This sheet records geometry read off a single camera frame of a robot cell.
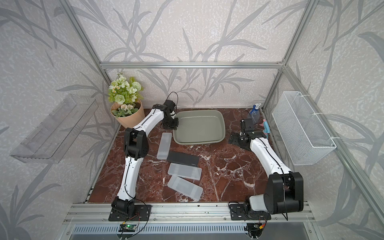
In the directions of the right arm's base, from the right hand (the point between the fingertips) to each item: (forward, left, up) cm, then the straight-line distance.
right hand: (236, 140), depth 88 cm
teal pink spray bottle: (+5, -18, +6) cm, 19 cm away
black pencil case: (-4, +34, -14) cm, 37 cm away
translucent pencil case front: (-23, +30, -11) cm, 39 cm away
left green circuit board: (-41, +57, -12) cm, 71 cm away
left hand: (+16, +38, -7) cm, 42 cm away
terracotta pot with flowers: (+22, +67, +16) cm, 72 cm away
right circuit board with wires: (-42, -4, -13) cm, 44 cm away
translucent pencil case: (-14, +30, -12) cm, 35 cm away
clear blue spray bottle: (+22, -17, -1) cm, 28 cm away
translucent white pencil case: (+3, +46, -11) cm, 47 cm away
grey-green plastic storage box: (+15, +26, -6) cm, 31 cm away
